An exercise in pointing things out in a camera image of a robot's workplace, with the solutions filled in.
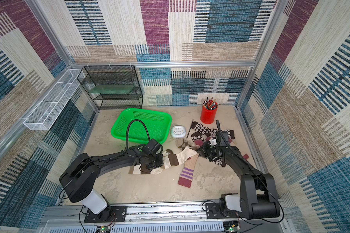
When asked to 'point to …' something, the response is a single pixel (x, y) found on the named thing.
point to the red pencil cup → (208, 112)
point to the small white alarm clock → (178, 131)
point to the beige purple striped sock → (186, 176)
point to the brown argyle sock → (182, 142)
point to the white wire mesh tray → (42, 117)
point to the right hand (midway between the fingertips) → (196, 151)
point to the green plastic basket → (159, 125)
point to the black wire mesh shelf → (113, 74)
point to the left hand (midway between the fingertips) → (165, 164)
